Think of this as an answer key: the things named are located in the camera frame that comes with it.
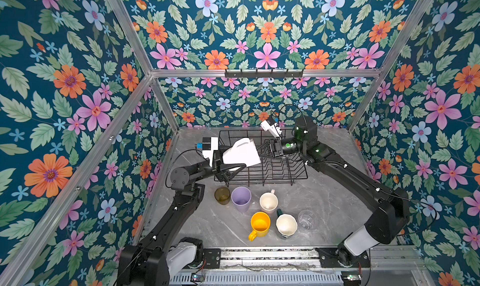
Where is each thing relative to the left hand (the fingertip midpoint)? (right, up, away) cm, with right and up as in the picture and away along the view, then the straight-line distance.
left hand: (243, 163), depth 59 cm
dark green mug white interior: (+17, -29, +20) cm, 39 cm away
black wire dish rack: (+18, -4, +39) cm, 43 cm away
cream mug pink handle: (+10, -21, +28) cm, 36 cm away
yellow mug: (+6, -30, +23) cm, 38 cm away
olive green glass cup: (-12, -18, +30) cm, 37 cm away
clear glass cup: (+28, -29, +25) cm, 47 cm away
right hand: (+5, +5, +4) cm, 8 cm away
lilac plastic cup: (-2, -17, +23) cm, 29 cm away
